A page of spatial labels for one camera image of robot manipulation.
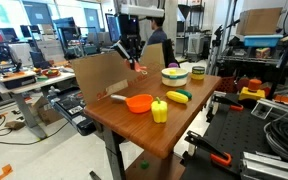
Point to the small green ball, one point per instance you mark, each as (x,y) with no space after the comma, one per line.
(145,164)

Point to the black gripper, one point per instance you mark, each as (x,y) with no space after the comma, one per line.
(129,31)

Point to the small colourful box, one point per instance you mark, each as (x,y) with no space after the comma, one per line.
(262,53)

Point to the purple toy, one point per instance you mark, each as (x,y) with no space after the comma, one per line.
(173,65)

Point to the yellow emergency stop button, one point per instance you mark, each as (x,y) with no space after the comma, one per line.
(252,92)

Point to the white desk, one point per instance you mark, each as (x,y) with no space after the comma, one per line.
(24,90)

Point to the black computer monitor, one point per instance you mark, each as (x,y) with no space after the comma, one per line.
(112,28)

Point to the black perforated breadboard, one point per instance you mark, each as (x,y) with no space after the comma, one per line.
(232,133)

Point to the red plastic crate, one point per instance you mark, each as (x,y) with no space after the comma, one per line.
(227,85)

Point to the black office chair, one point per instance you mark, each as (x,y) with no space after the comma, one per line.
(168,51)

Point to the small cardboard box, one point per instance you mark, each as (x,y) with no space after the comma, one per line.
(49,113)

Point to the green toy cucumber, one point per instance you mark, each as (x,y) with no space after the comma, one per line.
(185,93)

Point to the red bowl with toys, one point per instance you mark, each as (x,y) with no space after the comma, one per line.
(51,73)

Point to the brown foot pedal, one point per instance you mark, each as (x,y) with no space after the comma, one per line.
(14,125)

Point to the person in dark shirt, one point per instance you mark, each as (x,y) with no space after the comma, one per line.
(157,35)

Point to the blue plastic bin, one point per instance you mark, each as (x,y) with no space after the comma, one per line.
(262,40)

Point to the black treadmill device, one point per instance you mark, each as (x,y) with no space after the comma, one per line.
(72,108)

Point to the brown cardboard box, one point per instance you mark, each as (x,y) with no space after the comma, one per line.
(258,22)

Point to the small black orange clamp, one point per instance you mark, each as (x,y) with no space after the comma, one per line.
(227,101)

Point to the yellow toy corn cob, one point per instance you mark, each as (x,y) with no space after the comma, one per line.
(177,96)

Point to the aluminium frame bracket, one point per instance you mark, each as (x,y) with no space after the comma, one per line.
(277,108)

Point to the yellow toy bell pepper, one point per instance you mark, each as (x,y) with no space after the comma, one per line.
(159,111)

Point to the white bowl green stripe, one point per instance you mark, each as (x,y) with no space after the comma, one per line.
(174,77)

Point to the pink plush toy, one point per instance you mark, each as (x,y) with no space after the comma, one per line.
(140,67)

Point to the brown cardboard board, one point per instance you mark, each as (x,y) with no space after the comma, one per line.
(100,75)

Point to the black white tray box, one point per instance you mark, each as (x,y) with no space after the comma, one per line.
(14,79)

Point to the large black orange clamp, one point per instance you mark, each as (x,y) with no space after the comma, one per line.
(206,146)

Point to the aluminium extrusion bars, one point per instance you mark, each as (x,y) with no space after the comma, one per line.
(270,166)

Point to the black stand pole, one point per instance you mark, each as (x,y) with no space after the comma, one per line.
(285,55)

